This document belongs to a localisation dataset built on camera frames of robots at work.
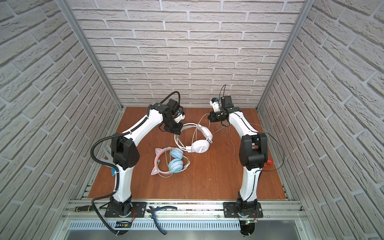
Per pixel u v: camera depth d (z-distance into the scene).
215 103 0.86
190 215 0.73
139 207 0.74
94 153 0.49
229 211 0.74
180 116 0.80
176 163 0.83
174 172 0.85
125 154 0.52
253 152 0.53
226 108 0.72
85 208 0.74
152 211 0.74
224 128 1.07
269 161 0.55
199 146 0.75
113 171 0.57
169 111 0.71
